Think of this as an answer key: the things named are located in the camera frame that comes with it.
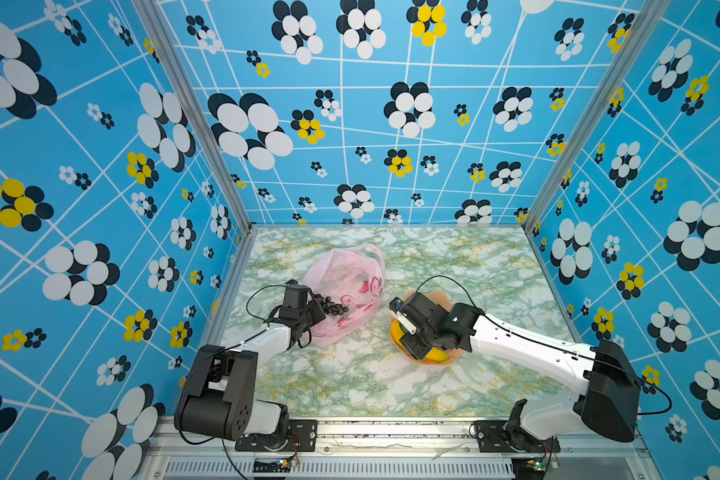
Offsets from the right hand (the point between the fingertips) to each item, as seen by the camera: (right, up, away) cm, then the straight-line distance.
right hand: (411, 336), depth 80 cm
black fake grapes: (-23, +5, +13) cm, 27 cm away
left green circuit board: (-35, -29, -9) cm, 46 cm away
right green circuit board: (+27, -28, -10) cm, 40 cm away
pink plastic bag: (-18, +15, +24) cm, 33 cm away
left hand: (-26, +5, +13) cm, 30 cm away
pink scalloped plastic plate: (+13, +7, +18) cm, 23 cm away
